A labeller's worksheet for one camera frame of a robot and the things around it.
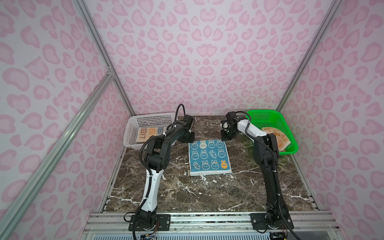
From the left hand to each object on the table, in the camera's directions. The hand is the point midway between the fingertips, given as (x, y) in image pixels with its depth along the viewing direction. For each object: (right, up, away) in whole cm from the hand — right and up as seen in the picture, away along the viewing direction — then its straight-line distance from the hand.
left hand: (192, 138), depth 104 cm
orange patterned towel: (+59, -1, -7) cm, 60 cm away
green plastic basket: (+61, +14, +10) cm, 63 cm away
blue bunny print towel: (+11, -11, -8) cm, 18 cm away
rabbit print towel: (-35, +3, +3) cm, 35 cm away
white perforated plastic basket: (-42, +12, +6) cm, 44 cm away
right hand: (+22, +1, 0) cm, 23 cm away
